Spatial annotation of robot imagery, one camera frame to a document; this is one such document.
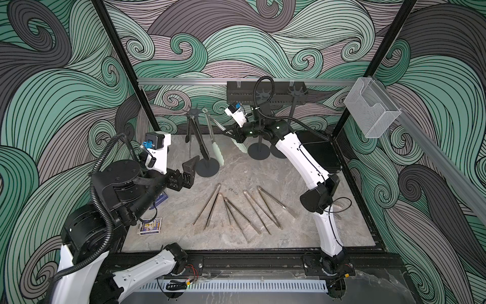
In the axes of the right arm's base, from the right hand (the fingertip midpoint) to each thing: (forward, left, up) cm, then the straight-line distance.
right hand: (222, 131), depth 76 cm
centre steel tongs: (-27, -9, -33) cm, 44 cm away
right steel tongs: (-10, -18, -34) cm, 39 cm away
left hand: (-23, +9, +15) cm, 28 cm away
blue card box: (-13, +32, -32) cm, 47 cm away
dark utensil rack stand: (+5, +13, -33) cm, 36 cm away
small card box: (-28, +33, -31) cm, 54 cm away
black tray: (+18, -57, -35) cm, 70 cm away
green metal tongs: (-4, -7, -3) cm, 9 cm away
